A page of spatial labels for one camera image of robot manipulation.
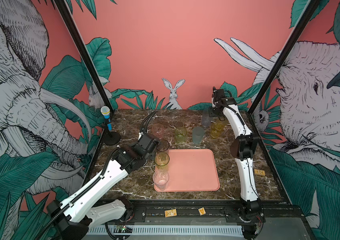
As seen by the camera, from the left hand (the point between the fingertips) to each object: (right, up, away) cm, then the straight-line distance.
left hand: (147, 145), depth 73 cm
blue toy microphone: (-28, +18, +15) cm, 36 cm away
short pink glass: (+2, +6, +32) cm, 33 cm away
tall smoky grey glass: (+6, -4, +28) cm, 29 cm away
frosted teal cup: (+30, +4, +27) cm, 40 cm away
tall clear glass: (+6, -20, +10) cm, 24 cm away
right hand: (+39, +20, +27) cm, 52 cm away
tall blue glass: (+37, +15, +33) cm, 52 cm away
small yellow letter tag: (+28, -34, +2) cm, 44 cm away
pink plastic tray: (+25, -18, +17) cm, 35 cm away
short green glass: (+18, +4, +29) cm, 35 cm away
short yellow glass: (+45, +7, +34) cm, 56 cm away
